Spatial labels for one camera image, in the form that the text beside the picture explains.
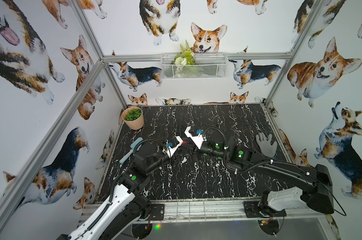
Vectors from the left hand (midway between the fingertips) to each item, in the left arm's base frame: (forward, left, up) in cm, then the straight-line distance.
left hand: (185, 141), depth 67 cm
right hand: (-3, +2, +3) cm, 5 cm away
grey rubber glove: (+9, -52, -27) cm, 60 cm away
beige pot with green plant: (+30, +35, -18) cm, 50 cm away
